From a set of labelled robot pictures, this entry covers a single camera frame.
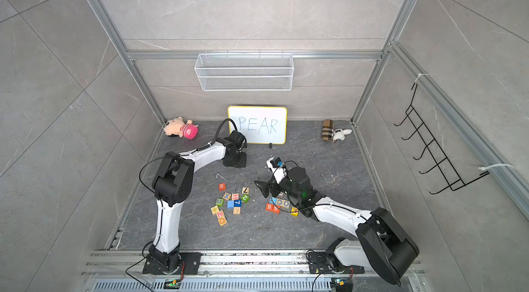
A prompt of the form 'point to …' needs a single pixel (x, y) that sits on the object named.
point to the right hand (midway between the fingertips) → (266, 174)
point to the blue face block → (274, 200)
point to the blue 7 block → (237, 203)
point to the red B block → (268, 206)
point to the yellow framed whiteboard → (260, 124)
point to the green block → (220, 202)
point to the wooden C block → (279, 202)
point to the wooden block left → (227, 196)
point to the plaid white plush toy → (330, 134)
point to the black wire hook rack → (443, 167)
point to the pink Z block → (220, 214)
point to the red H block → (235, 196)
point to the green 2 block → (245, 198)
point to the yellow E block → (295, 211)
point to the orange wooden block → (222, 221)
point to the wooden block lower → (236, 210)
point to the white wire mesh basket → (244, 72)
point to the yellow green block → (215, 209)
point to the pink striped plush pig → (178, 127)
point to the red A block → (275, 209)
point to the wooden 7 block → (245, 190)
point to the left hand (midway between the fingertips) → (244, 160)
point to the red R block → (222, 186)
